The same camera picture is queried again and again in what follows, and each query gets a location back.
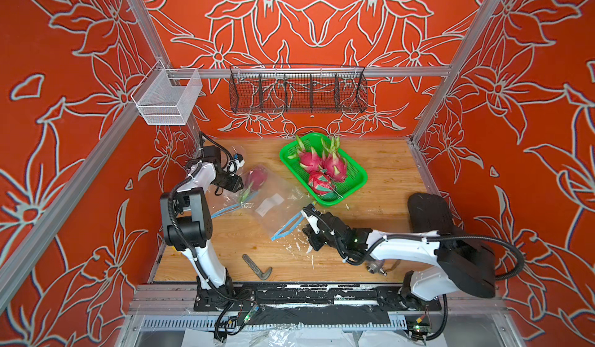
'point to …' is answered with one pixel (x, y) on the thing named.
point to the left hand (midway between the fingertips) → (235, 181)
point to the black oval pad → (429, 213)
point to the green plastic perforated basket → (355, 176)
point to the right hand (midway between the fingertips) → (303, 225)
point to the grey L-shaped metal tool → (262, 275)
